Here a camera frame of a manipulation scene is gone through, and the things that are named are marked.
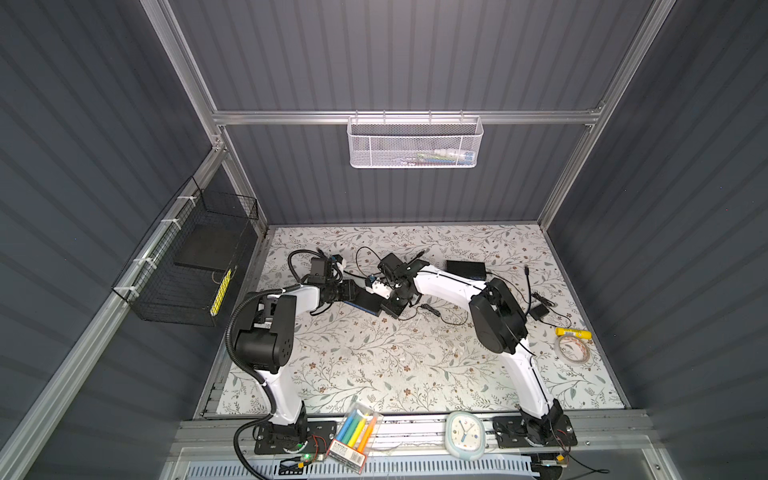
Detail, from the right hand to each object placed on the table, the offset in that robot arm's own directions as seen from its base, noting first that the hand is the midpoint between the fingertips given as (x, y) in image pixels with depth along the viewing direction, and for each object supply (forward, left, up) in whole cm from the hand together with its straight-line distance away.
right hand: (390, 310), depth 97 cm
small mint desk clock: (-35, -19, +2) cm, 40 cm away
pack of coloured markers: (-34, +8, +1) cm, 35 cm away
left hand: (+7, +12, +2) cm, 14 cm away
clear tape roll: (-12, -56, -2) cm, 57 cm away
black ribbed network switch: (+16, -29, +1) cm, 33 cm away
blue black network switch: (+2, +8, +3) cm, 8 cm away
